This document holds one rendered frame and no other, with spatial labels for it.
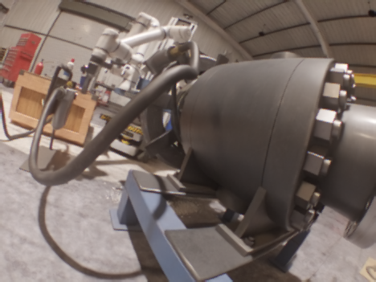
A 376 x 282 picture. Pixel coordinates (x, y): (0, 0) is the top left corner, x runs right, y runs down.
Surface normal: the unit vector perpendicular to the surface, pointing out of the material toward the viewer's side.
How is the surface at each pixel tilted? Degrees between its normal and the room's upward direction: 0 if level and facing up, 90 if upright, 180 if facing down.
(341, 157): 102
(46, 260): 0
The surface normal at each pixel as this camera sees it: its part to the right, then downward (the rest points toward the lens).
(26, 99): 0.49, 0.26
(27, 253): 0.37, -0.93
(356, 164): -0.88, -0.06
